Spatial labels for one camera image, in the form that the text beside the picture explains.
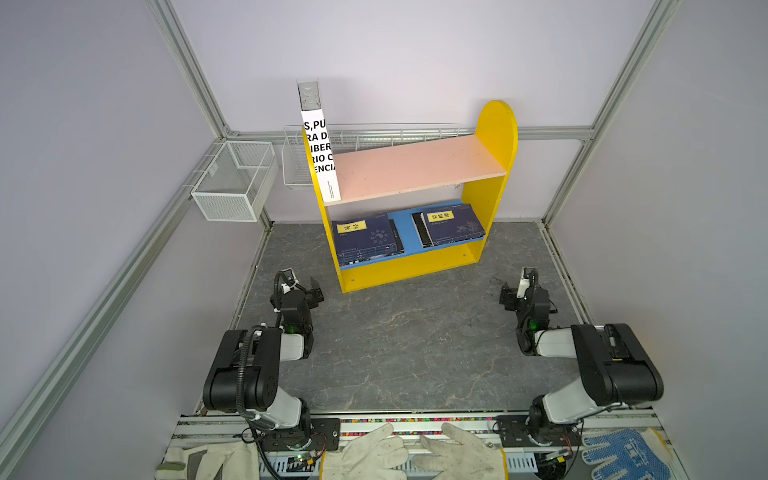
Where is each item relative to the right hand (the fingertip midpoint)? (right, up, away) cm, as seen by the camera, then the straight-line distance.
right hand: (523, 286), depth 93 cm
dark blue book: (-50, +15, -2) cm, 53 cm away
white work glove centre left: (-46, -38, -22) cm, 63 cm away
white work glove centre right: (-22, -39, -22) cm, 50 cm away
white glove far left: (-84, -37, -24) cm, 95 cm away
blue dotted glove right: (+18, -38, -22) cm, 47 cm away
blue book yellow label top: (-25, +19, +4) cm, 32 cm away
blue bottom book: (-49, +15, -1) cm, 52 cm away
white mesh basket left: (-95, +35, +8) cm, 101 cm away
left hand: (-70, +1, -1) cm, 70 cm away
